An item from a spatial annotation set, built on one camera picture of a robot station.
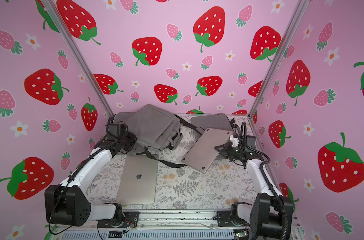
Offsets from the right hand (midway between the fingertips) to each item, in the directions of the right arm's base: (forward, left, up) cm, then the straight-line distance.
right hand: (213, 148), depth 81 cm
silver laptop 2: (+6, +5, -14) cm, 16 cm away
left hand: (+5, +43, +1) cm, 44 cm away
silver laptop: (-17, +43, -18) cm, 49 cm away
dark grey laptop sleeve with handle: (+35, -5, -15) cm, 39 cm away
